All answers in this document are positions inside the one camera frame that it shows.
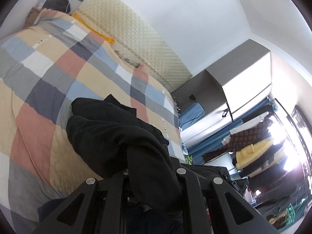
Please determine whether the floral cream pillow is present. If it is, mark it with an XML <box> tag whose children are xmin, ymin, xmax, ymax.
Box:
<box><xmin>111</xmin><ymin>41</ymin><xmax>144</xmax><ymax>68</ymax></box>

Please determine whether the black padded jacket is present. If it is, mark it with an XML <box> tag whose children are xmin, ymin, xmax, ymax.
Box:
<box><xmin>66</xmin><ymin>95</ymin><xmax>182</xmax><ymax>213</ymax></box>

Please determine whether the blue curtain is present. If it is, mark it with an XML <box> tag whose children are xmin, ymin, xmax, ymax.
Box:
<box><xmin>188</xmin><ymin>97</ymin><xmax>274</xmax><ymax>165</ymax></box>

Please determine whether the yellow hanging jacket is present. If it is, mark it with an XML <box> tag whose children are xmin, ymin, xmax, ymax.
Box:
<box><xmin>235</xmin><ymin>136</ymin><xmax>273</xmax><ymax>169</ymax></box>

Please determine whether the blue folded board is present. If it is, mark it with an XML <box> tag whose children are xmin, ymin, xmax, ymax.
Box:
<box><xmin>179</xmin><ymin>103</ymin><xmax>205</xmax><ymax>130</ymax></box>

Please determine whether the green gift bag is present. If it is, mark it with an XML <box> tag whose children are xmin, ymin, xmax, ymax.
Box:
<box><xmin>184</xmin><ymin>155</ymin><xmax>194</xmax><ymax>165</ymax></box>

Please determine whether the yellow pillow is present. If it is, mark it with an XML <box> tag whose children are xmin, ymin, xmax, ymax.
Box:
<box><xmin>72</xmin><ymin>12</ymin><xmax>115</xmax><ymax>45</ymax></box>

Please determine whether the plaid patchwork duvet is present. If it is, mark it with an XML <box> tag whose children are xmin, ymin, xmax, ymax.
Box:
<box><xmin>1</xmin><ymin>10</ymin><xmax>184</xmax><ymax>233</ymax></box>

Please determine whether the grey white wardrobe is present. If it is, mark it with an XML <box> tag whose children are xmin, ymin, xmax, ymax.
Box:
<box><xmin>172</xmin><ymin>40</ymin><xmax>272</xmax><ymax>147</ymax></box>

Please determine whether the cream quilted headboard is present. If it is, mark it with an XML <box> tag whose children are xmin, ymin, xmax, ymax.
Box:
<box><xmin>75</xmin><ymin>0</ymin><xmax>192</xmax><ymax>92</ymax></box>

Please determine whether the black clothes pile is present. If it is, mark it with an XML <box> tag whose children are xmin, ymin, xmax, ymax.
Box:
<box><xmin>43</xmin><ymin>0</ymin><xmax>71</xmax><ymax>14</ymax></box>

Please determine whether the brown plaid hanging garment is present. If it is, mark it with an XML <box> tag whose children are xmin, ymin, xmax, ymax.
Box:
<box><xmin>202</xmin><ymin>119</ymin><xmax>273</xmax><ymax>163</ymax></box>

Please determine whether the white hanging shirt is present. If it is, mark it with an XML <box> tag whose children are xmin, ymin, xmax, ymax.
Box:
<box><xmin>221</xmin><ymin>112</ymin><xmax>269</xmax><ymax>146</ymax></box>

